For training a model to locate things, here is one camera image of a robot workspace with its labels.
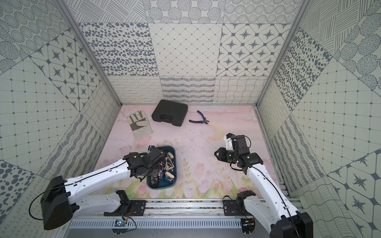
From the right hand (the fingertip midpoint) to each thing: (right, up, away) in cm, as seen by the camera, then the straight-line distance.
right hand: (217, 155), depth 80 cm
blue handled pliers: (-5, +18, +30) cm, 36 cm away
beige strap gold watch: (-28, -7, +7) cm, 29 cm away
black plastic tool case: (-32, +25, +35) cm, 54 cm away
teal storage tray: (-32, -14, +1) cm, 35 cm away
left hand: (-33, -8, -1) cm, 34 cm away
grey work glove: (-54, +15, +27) cm, 62 cm away
